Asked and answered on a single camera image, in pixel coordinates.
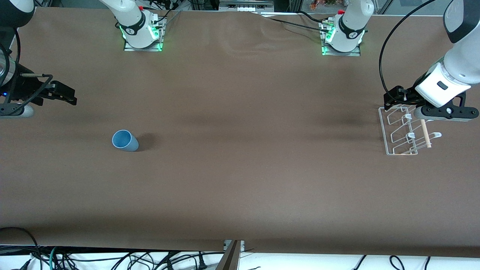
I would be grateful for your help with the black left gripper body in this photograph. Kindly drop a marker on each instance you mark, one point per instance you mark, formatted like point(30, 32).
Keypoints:
point(409, 95)

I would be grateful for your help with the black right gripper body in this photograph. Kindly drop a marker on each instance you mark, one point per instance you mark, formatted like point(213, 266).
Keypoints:
point(23, 87)

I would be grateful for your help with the blue plastic cup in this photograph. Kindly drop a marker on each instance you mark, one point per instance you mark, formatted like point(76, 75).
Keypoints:
point(125, 141)

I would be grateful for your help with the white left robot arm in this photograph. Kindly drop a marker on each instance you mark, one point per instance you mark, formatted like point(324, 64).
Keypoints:
point(352, 26)

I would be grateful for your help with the clear acrylic cup rack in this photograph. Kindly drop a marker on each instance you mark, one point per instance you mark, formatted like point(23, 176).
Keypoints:
point(397, 152)

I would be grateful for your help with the wooden dowel peg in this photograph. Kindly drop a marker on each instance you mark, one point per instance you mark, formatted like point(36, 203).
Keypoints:
point(425, 135)

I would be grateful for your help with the orange red clutter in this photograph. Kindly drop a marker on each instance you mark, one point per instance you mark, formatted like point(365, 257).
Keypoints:
point(322, 3)

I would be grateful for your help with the brown table cover sheet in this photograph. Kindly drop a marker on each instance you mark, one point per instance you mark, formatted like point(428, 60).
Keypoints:
point(240, 157)

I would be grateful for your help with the grey box with ports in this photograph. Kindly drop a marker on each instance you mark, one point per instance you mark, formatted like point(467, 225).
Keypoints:
point(245, 3)

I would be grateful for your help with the brown wooden beam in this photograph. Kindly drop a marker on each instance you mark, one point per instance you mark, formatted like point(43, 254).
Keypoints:
point(229, 260)

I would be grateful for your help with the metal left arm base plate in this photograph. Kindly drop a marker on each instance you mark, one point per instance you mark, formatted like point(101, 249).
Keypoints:
point(354, 54)

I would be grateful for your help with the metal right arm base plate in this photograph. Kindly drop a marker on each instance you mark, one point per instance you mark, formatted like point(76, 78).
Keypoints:
point(150, 49)

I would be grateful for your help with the small metal bracket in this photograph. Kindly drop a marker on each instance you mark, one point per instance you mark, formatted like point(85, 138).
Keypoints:
point(242, 245)

